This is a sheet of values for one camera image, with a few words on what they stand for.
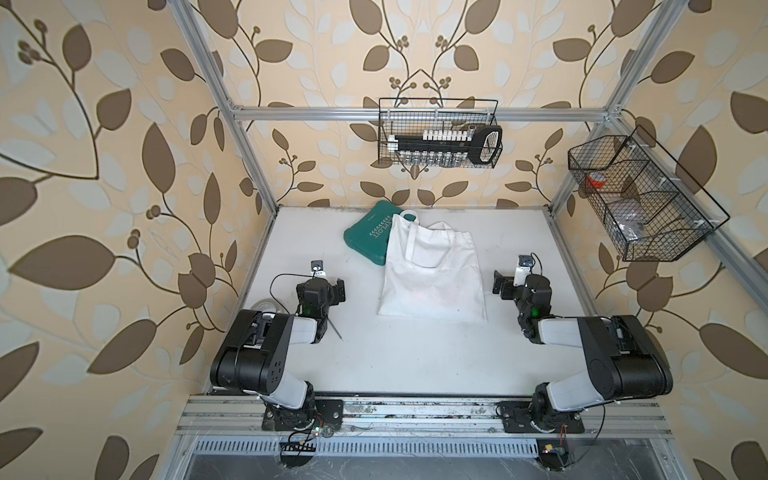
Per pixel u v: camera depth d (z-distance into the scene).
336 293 0.88
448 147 0.85
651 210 0.73
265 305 0.92
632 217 0.74
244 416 0.76
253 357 0.46
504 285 0.85
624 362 0.45
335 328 0.91
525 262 0.80
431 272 0.99
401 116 0.91
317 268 0.82
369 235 1.06
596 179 0.87
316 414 0.75
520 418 0.73
